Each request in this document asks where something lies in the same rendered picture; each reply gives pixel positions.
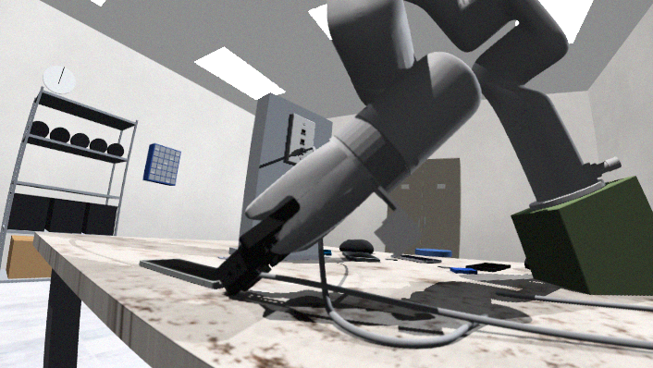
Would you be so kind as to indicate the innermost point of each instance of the grey panel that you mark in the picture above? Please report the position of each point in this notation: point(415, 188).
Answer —
point(269, 147)

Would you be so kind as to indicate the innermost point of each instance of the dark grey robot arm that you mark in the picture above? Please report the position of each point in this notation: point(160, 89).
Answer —
point(406, 121)

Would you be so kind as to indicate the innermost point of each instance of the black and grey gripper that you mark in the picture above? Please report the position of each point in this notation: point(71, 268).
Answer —
point(305, 204)

